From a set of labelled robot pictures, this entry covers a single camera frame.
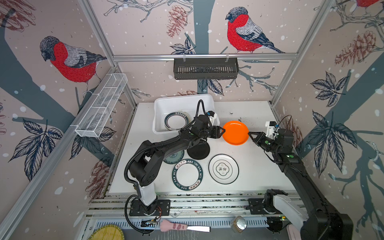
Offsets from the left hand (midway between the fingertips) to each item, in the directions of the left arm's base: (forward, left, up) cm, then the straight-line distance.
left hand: (223, 130), depth 82 cm
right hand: (-3, -12, +1) cm, 13 cm away
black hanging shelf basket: (+48, +10, +10) cm, 50 cm away
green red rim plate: (+22, +31, -17) cm, 42 cm away
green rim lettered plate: (-17, +21, -21) cm, 34 cm away
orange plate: (-2, -7, 0) cm, 7 cm away
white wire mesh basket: (+10, +67, +11) cm, 69 cm away
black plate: (-4, +14, -17) cm, 22 cm away
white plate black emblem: (-15, -1, -18) cm, 23 cm away
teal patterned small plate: (-7, +29, -19) cm, 36 cm away
